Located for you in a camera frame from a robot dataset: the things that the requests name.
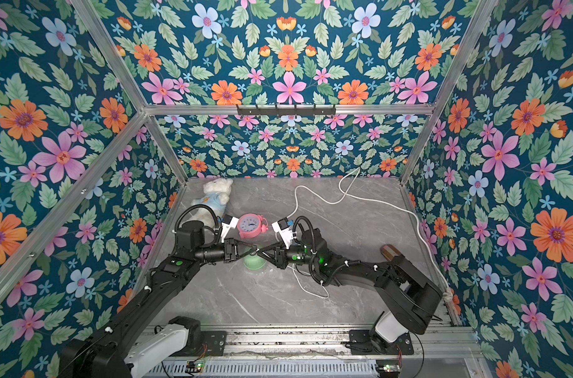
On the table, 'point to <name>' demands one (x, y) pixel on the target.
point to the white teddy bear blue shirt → (216, 195)
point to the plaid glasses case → (390, 252)
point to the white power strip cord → (373, 200)
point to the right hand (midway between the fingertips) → (264, 247)
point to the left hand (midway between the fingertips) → (256, 250)
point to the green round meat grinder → (254, 262)
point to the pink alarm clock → (251, 225)
